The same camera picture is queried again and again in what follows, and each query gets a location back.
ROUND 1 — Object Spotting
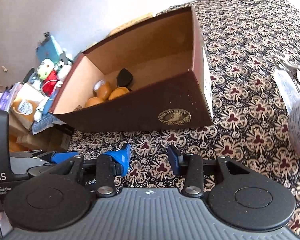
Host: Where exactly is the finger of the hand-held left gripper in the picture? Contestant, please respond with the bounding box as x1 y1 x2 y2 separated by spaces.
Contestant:
43 151 84 166

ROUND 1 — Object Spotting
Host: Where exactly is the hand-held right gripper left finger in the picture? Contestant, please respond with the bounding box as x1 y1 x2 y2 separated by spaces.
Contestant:
50 142 132 197

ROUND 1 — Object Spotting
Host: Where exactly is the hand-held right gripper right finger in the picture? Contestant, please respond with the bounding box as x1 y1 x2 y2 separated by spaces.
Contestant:
167 145 249 197

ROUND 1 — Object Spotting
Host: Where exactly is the brown cardboard box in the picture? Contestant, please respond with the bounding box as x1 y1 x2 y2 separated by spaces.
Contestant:
49 5 214 133

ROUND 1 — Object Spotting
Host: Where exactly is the orange plastic lid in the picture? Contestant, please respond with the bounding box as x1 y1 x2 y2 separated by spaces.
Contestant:
108 86 130 101

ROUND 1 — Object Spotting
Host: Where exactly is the black plug adapter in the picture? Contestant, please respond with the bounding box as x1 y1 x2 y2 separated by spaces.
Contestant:
116 68 134 89

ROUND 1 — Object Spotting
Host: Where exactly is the stack of cardboard boxes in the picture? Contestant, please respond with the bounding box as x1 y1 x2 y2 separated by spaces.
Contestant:
9 115 71 152

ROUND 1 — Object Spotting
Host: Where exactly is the blue patterned cloth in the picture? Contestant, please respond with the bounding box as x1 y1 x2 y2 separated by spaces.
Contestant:
31 115 66 135

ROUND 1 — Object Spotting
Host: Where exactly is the small white toy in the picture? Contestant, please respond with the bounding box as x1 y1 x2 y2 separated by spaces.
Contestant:
34 97 51 122

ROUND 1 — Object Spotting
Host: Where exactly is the purple package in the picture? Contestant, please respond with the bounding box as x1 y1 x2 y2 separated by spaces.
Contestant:
0 84 21 112

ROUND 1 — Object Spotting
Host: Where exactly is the green frog plush toy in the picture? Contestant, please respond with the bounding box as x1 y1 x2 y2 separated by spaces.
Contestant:
37 59 60 96

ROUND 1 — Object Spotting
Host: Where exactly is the white dog plush toy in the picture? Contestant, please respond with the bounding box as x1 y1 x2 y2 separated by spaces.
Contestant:
56 54 73 81

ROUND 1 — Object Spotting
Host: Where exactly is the blue bag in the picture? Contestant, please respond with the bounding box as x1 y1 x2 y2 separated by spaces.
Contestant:
36 32 65 63

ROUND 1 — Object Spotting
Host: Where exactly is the floral patterned blanket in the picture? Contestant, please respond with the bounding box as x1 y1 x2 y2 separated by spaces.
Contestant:
69 0 300 238

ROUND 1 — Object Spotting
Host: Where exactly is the flat cardboard box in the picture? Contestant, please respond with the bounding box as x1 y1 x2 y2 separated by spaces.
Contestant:
107 12 157 37

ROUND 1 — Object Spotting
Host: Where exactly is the clear plastic tool package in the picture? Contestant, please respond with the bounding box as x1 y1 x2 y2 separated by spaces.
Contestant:
272 54 300 116

